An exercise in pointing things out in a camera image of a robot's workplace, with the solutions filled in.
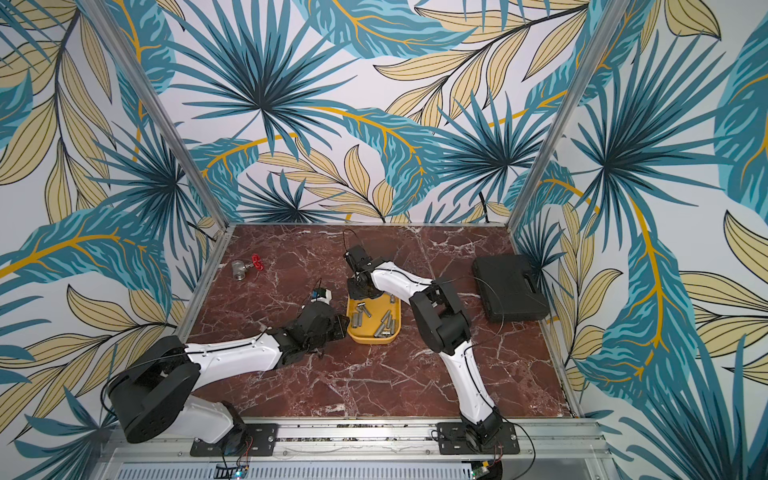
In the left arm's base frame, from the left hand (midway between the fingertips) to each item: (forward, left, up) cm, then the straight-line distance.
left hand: (347, 324), depth 87 cm
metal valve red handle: (+22, +40, -3) cm, 45 cm away
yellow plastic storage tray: (+4, -8, -5) cm, 10 cm away
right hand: (+15, -2, -5) cm, 15 cm away
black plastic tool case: (+14, -51, -1) cm, 53 cm away
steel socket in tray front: (+2, -12, -5) cm, 13 cm away
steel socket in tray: (+8, -3, -5) cm, 10 cm away
